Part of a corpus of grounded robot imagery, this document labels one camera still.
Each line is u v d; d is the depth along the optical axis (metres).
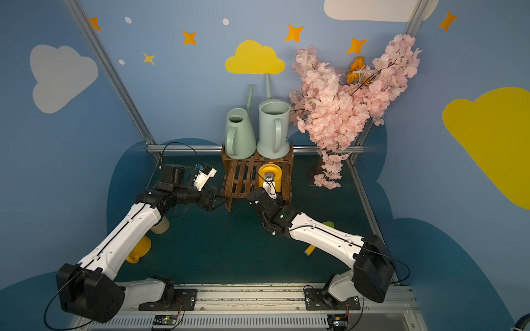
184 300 0.74
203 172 0.67
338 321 0.72
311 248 0.86
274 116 0.70
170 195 0.58
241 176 0.93
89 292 0.39
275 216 0.58
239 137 0.75
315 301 0.74
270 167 0.82
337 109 0.66
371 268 0.41
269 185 0.67
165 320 0.72
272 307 0.74
